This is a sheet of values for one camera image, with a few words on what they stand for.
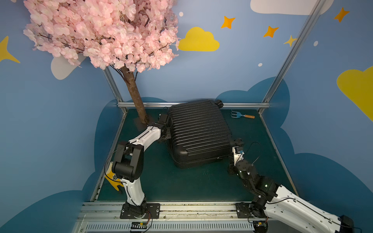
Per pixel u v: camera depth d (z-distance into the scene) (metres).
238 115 1.19
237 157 0.66
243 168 0.57
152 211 0.74
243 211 0.74
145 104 1.28
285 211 0.58
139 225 0.73
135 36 0.50
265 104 1.18
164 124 0.76
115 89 1.06
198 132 0.82
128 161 0.49
